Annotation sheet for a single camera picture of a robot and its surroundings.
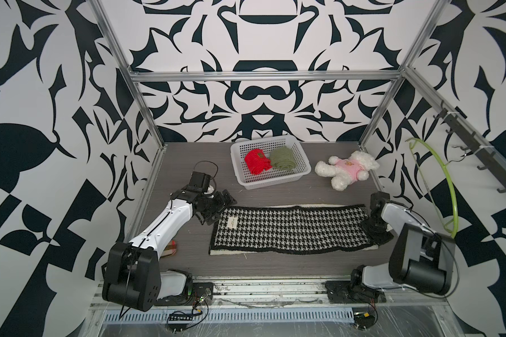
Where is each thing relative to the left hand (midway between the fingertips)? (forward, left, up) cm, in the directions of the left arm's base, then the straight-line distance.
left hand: (229, 204), depth 85 cm
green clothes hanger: (-16, -70, +12) cm, 73 cm away
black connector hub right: (-39, -46, -14) cm, 61 cm away
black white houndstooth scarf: (-7, -18, -10) cm, 22 cm away
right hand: (-11, -58, -9) cm, 59 cm away
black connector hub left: (-35, +18, -14) cm, 42 cm away
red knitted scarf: (+26, -13, -5) cm, 29 cm away
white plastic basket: (+20, -20, -9) cm, 30 cm away
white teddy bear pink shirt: (+16, -53, -3) cm, 55 cm away
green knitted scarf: (+26, -25, -3) cm, 37 cm away
